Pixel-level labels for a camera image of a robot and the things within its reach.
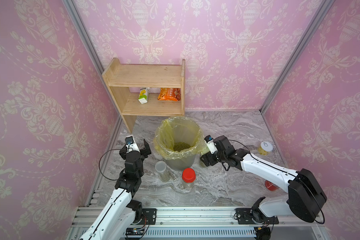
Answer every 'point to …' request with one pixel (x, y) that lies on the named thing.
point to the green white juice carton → (143, 94)
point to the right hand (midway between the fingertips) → (207, 154)
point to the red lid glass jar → (188, 176)
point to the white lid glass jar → (160, 166)
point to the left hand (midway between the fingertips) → (137, 142)
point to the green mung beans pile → (179, 146)
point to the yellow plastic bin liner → (177, 137)
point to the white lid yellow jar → (265, 148)
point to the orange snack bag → (170, 94)
